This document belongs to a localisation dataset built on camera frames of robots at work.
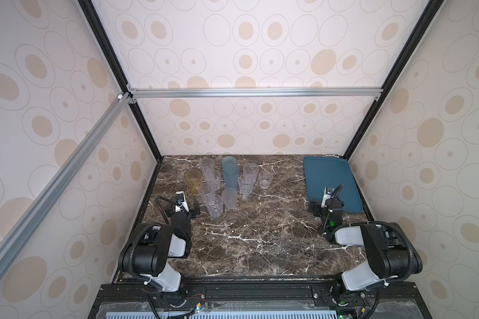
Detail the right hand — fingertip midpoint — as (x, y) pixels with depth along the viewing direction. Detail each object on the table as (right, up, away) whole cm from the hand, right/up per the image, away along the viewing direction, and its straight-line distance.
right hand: (332, 200), depth 94 cm
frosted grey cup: (-49, +1, +6) cm, 50 cm away
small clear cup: (-30, +10, +13) cm, 34 cm away
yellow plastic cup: (-69, +11, +13) cm, 71 cm away
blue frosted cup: (-49, +13, +9) cm, 51 cm away
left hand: (-67, +3, -5) cm, 67 cm away
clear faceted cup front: (-41, +8, +12) cm, 43 cm away
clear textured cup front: (-56, -3, +3) cm, 56 cm away
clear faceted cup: (-38, +15, +16) cm, 44 cm away
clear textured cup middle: (-59, +9, +15) cm, 61 cm away
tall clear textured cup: (-63, +15, +19) cm, 67 cm away
